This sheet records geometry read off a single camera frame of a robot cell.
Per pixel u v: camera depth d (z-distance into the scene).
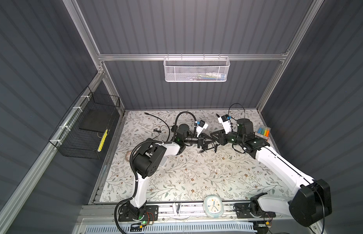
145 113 1.20
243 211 0.73
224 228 0.77
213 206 0.73
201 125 0.77
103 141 0.70
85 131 0.73
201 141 0.77
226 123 0.70
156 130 1.08
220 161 0.93
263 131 1.05
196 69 1.24
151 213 0.72
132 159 0.54
